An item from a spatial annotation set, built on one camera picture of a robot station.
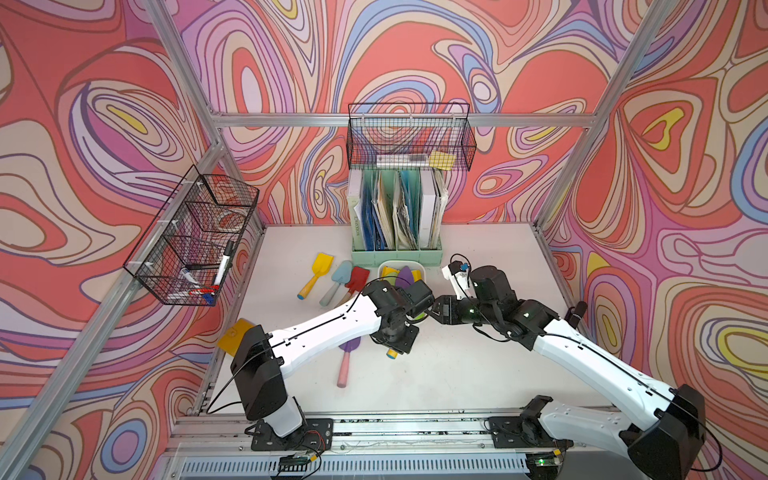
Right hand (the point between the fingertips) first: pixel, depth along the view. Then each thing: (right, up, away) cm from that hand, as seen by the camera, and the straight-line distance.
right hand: (431, 317), depth 74 cm
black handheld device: (+47, -3, +16) cm, 49 cm away
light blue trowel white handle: (-27, +8, +32) cm, 43 cm away
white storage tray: (-7, +12, +28) cm, 31 cm away
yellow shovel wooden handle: (-1, +9, +26) cm, 28 cm away
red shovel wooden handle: (-21, +7, +30) cm, 37 cm away
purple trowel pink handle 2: (-5, +8, +25) cm, 26 cm away
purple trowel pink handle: (-23, -12, +14) cm, 29 cm away
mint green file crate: (-8, +28, +22) cm, 37 cm away
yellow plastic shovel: (-11, +10, +27) cm, 31 cm away
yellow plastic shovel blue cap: (-35, +11, +34) cm, 50 cm away
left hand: (-6, -8, +1) cm, 10 cm away
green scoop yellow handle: (-10, -8, -4) cm, 13 cm away
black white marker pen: (-50, +13, -5) cm, 51 cm away
